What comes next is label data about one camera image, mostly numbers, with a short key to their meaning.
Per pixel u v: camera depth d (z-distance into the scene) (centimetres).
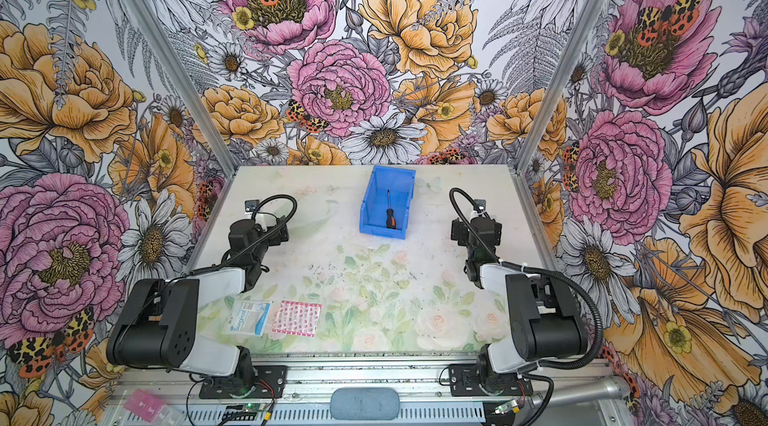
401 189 117
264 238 67
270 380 75
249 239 72
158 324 45
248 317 85
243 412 72
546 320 45
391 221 102
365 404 69
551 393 67
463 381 74
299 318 85
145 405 70
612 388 71
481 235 76
